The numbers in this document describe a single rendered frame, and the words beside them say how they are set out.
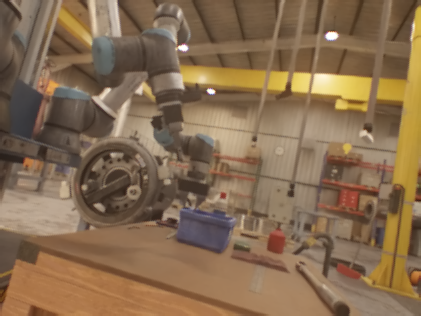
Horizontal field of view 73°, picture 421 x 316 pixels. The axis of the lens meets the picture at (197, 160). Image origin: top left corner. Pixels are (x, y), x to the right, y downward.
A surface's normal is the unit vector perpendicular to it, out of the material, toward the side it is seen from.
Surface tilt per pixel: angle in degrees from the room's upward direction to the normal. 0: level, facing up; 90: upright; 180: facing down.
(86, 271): 90
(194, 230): 90
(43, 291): 90
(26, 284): 90
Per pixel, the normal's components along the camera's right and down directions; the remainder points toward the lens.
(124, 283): -0.20, -0.15
